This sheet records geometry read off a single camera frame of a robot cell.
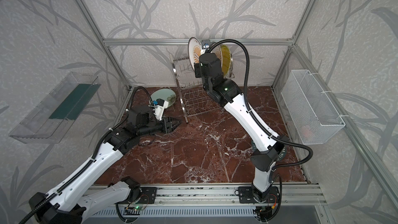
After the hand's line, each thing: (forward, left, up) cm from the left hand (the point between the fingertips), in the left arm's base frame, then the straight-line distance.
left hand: (182, 118), depth 69 cm
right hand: (+20, -11, +20) cm, 31 cm away
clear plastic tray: (-3, +53, +4) cm, 54 cm away
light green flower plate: (+38, +19, -29) cm, 52 cm away
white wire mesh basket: (-3, -55, +8) cm, 55 cm away
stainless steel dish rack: (+32, -1, -25) cm, 41 cm away
